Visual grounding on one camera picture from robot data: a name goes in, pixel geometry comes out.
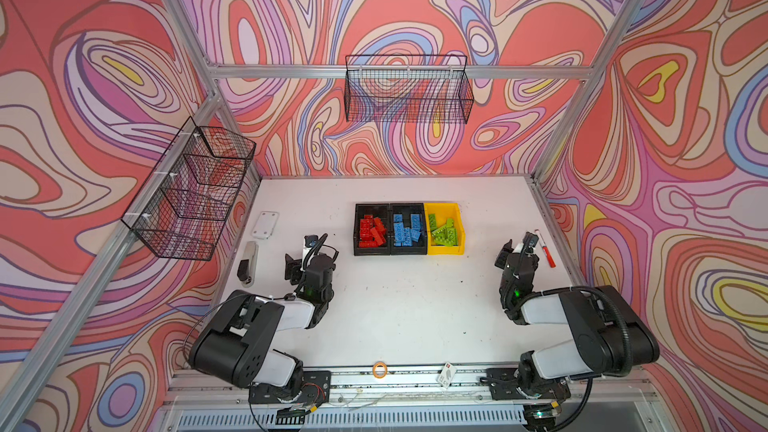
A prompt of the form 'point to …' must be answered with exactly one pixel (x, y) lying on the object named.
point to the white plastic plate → (265, 225)
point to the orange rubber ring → (379, 363)
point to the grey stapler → (248, 264)
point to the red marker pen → (545, 249)
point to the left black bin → (370, 211)
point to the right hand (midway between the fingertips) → (520, 248)
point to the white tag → (446, 375)
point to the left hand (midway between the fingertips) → (304, 251)
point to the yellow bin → (443, 211)
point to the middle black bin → (406, 209)
